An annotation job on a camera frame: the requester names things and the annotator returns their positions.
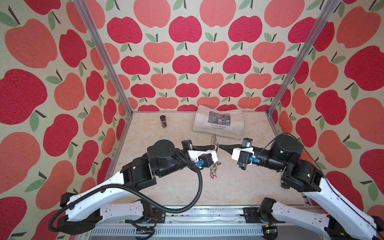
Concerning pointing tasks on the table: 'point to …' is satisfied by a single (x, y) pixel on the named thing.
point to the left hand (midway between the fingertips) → (213, 144)
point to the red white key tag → (212, 175)
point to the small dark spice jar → (163, 121)
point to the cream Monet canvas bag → (228, 123)
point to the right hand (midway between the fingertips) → (227, 139)
